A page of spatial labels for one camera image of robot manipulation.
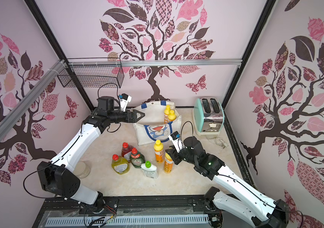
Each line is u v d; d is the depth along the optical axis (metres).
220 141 0.98
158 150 0.76
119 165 0.76
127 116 0.67
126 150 0.79
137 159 0.79
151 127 0.92
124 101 0.69
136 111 0.68
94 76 1.22
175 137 0.61
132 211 0.73
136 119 0.68
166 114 0.92
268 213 0.39
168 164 0.75
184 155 0.60
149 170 0.74
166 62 0.93
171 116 0.89
